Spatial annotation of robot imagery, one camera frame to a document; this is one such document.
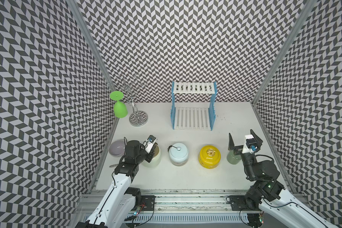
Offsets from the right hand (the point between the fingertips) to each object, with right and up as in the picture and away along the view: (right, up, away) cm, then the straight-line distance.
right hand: (239, 134), depth 67 cm
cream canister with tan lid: (-42, -16, +11) cm, 46 cm away
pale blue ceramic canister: (-29, -13, +12) cm, 34 cm away
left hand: (-45, -9, +15) cm, 48 cm away
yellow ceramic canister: (-11, -15, +13) cm, 23 cm away
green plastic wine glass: (-65, +13, +18) cm, 68 cm away
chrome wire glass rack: (-61, +7, +41) cm, 74 cm away
